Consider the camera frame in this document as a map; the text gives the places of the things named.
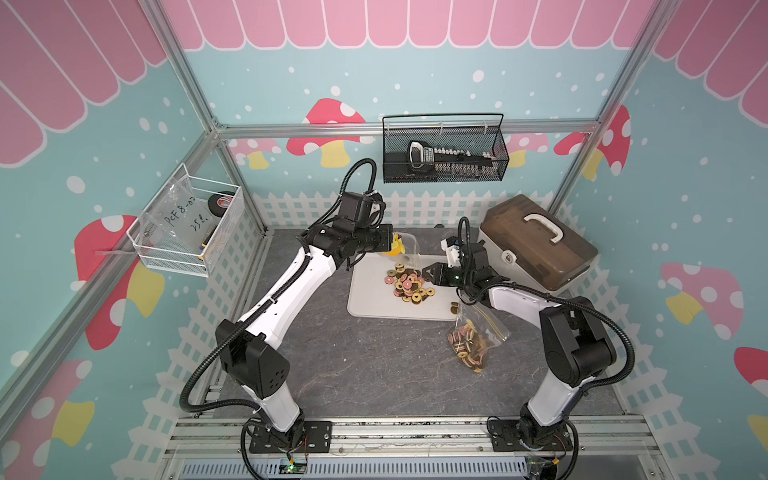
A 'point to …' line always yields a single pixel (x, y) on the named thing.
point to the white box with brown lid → (532, 246)
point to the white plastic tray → (370, 296)
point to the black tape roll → (219, 204)
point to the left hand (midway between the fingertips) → (392, 240)
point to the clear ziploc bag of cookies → (474, 336)
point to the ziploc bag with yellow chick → (405, 248)
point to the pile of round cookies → (407, 284)
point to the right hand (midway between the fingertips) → (426, 269)
